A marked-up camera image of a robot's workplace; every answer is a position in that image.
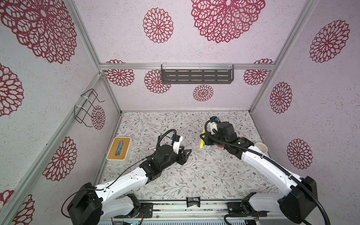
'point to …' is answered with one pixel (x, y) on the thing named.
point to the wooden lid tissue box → (120, 150)
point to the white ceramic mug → (262, 147)
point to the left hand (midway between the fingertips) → (187, 151)
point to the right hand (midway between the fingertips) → (201, 133)
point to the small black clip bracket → (191, 201)
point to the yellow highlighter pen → (202, 142)
